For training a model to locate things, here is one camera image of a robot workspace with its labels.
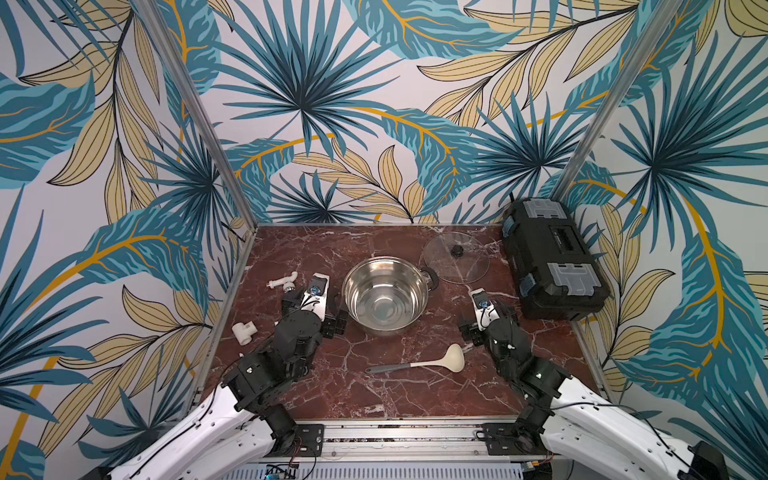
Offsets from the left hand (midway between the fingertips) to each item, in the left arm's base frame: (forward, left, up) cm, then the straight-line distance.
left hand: (322, 298), depth 70 cm
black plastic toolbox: (+13, -63, -7) cm, 65 cm away
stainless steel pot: (+17, -15, -25) cm, 34 cm away
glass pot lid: (+33, -40, -24) cm, 57 cm away
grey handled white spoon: (-5, -35, -24) cm, 42 cm away
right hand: (+4, -40, -7) cm, 41 cm away
